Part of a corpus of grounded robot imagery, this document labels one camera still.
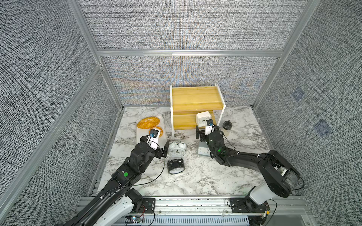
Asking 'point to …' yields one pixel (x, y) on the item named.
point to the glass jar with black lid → (227, 125)
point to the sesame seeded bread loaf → (148, 122)
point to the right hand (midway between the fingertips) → (204, 121)
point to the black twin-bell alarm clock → (176, 166)
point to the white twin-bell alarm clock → (176, 149)
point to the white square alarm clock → (201, 117)
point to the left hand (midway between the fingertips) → (162, 137)
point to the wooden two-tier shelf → (186, 101)
